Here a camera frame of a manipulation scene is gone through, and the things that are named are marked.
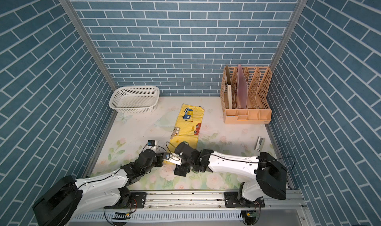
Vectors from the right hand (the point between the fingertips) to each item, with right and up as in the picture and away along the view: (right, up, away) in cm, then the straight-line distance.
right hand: (178, 158), depth 78 cm
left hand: (-8, -1, +9) cm, 12 cm away
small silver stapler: (+50, +4, +15) cm, 52 cm away
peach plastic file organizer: (+54, +47, +27) cm, 77 cm away
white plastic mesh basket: (-41, +34, +41) cm, 67 cm away
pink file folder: (+39, +39, +15) cm, 57 cm away
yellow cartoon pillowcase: (+3, +18, +27) cm, 32 cm away
